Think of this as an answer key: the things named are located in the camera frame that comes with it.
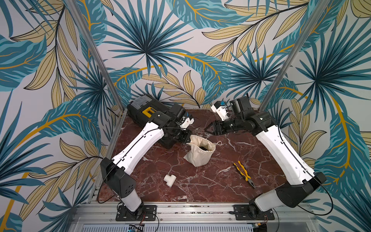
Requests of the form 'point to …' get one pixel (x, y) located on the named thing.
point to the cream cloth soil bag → (200, 151)
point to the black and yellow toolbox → (142, 108)
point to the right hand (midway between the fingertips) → (200, 135)
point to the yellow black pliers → (246, 176)
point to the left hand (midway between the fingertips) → (188, 142)
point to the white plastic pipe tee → (169, 180)
